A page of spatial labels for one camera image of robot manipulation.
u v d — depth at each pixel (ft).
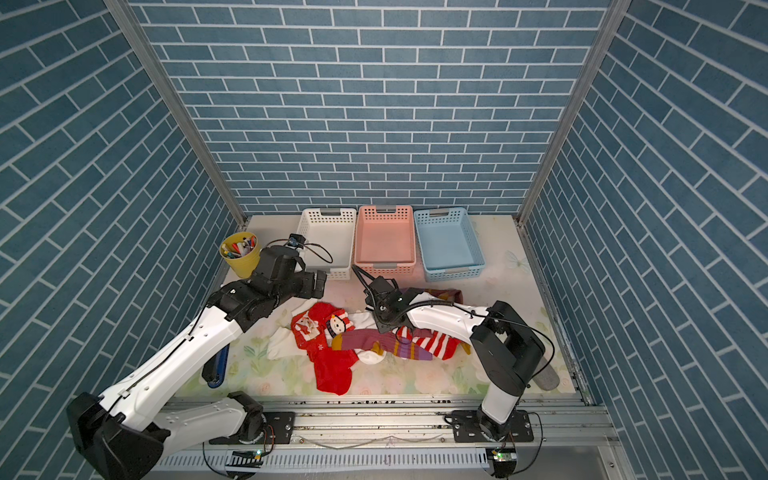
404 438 2.41
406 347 2.82
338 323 2.92
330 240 3.76
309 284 2.23
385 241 3.74
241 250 3.13
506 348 1.50
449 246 3.62
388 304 2.22
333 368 2.71
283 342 2.84
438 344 2.83
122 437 1.20
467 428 2.41
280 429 2.40
